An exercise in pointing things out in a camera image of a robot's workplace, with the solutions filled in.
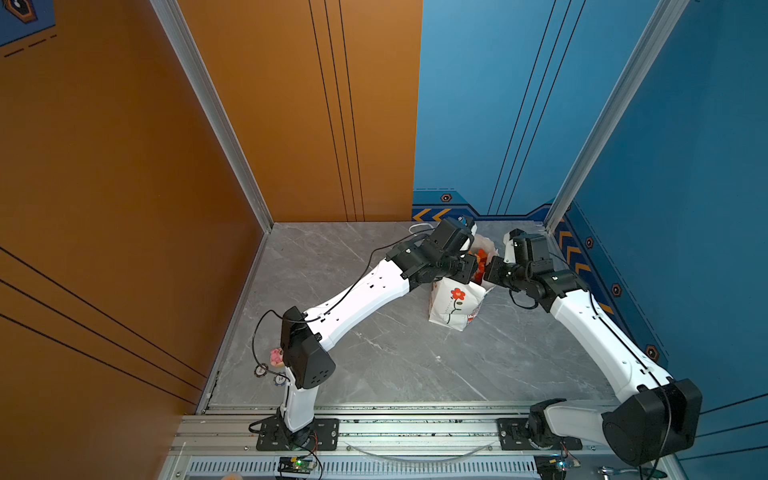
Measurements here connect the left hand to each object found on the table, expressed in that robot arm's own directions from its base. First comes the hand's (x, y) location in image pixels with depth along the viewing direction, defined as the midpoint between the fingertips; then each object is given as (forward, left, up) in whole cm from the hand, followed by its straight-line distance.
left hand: (474, 262), depth 73 cm
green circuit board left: (-39, +43, -30) cm, 65 cm away
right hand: (+4, -4, -7) cm, 9 cm away
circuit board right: (-39, -18, -29) cm, 52 cm away
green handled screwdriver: (-40, -38, -26) cm, 61 cm away
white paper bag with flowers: (-4, +3, -13) cm, 14 cm away
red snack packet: (+7, -5, -6) cm, 11 cm away
